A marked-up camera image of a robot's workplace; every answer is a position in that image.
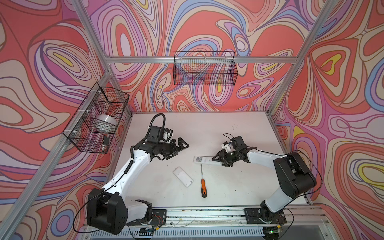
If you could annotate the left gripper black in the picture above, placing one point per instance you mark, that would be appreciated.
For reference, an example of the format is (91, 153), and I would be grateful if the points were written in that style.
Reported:
(174, 150)

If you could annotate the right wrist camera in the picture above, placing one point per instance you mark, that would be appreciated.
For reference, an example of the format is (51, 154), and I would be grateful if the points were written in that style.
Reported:
(227, 147)

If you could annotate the aluminium front rail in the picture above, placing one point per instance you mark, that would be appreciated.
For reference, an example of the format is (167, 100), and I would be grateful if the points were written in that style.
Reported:
(295, 223)

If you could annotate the orange handled screwdriver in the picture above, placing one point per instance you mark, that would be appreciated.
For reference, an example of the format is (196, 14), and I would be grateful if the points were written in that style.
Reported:
(203, 184)

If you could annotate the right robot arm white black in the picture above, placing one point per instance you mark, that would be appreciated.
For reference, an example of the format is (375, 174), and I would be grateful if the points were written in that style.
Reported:
(294, 176)

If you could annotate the black wire basket left wall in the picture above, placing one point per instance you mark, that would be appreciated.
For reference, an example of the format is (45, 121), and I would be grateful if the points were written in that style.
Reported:
(93, 127)

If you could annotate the white remote control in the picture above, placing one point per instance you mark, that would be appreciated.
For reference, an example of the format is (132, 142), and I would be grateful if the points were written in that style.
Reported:
(203, 160)

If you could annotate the black wire basket wall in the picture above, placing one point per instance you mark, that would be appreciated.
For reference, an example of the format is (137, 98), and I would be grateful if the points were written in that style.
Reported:
(207, 68)
(93, 127)

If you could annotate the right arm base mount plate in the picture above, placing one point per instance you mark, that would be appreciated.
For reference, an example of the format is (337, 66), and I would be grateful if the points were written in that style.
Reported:
(264, 216)

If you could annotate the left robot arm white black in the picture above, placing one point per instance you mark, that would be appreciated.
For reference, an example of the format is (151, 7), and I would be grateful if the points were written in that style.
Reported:
(107, 209)

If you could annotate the small black item in basket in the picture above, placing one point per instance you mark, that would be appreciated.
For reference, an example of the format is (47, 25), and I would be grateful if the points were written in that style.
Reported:
(106, 141)

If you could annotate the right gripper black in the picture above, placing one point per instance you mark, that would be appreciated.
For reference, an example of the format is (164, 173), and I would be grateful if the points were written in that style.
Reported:
(227, 164)

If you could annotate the white tape roll in basket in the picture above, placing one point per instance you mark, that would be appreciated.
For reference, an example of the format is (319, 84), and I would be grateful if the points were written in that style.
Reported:
(105, 124)

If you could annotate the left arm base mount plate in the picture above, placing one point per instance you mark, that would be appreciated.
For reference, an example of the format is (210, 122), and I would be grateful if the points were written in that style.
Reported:
(156, 218)

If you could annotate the black wire basket back wall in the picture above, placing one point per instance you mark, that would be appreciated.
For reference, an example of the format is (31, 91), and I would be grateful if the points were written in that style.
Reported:
(207, 68)

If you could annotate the white battery cover plate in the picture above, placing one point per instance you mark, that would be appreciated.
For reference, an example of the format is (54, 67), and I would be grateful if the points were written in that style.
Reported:
(183, 177)

